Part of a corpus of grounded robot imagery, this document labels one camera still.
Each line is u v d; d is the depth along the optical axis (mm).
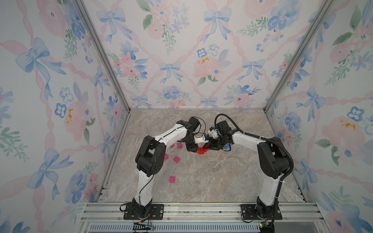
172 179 850
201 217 732
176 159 919
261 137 567
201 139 837
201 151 921
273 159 510
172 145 597
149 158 534
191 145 828
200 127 818
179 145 975
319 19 720
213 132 904
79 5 680
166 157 931
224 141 783
